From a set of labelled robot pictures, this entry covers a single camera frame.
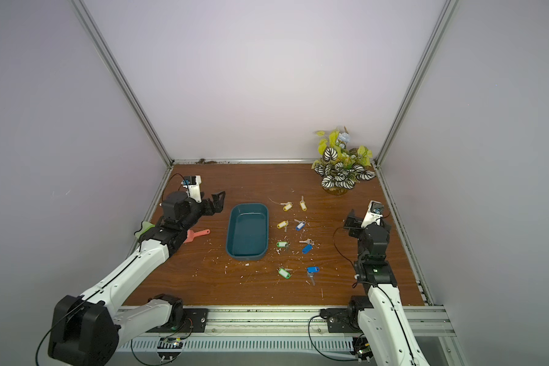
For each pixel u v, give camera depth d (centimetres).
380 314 49
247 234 93
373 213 65
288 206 103
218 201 75
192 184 70
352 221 71
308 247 90
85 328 40
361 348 71
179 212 61
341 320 73
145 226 97
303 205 103
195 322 73
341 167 87
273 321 74
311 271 83
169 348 72
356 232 71
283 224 97
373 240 56
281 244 91
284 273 83
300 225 97
